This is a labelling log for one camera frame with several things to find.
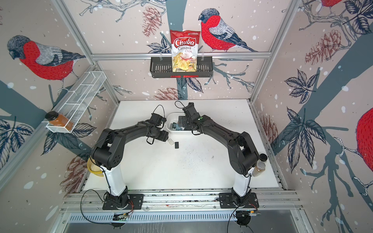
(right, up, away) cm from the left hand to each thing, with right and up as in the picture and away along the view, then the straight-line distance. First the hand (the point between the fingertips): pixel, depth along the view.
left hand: (165, 133), depth 99 cm
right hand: (+14, +10, -7) cm, 18 cm away
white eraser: (+4, -5, -2) cm, 7 cm away
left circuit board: (-18, -38, -27) cm, 50 cm away
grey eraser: (+3, +4, +5) cm, 7 cm away
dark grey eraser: (+8, -7, -4) cm, 12 cm away
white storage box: (+4, +11, +8) cm, 14 cm away
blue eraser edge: (+8, +4, +2) cm, 9 cm away
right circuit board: (+45, -35, -29) cm, 64 cm away
